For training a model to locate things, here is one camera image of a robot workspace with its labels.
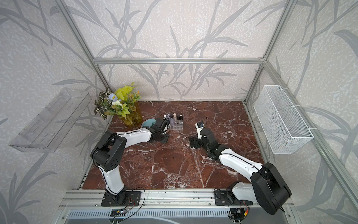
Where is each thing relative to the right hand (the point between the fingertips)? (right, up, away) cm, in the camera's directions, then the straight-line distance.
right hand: (194, 135), depth 87 cm
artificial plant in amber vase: (-47, +21, +4) cm, 51 cm away
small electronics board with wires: (-40, -37, -16) cm, 57 cm away
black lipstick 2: (-9, +11, +14) cm, 20 cm away
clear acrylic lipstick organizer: (-13, +7, +15) cm, 21 cm away
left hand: (-20, -4, +11) cm, 23 cm away
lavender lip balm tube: (-19, +11, +12) cm, 25 cm away
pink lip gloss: (-14, +10, +14) cm, 22 cm away
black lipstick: (-12, +10, +14) cm, 21 cm away
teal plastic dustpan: (-35, +7, +19) cm, 40 cm away
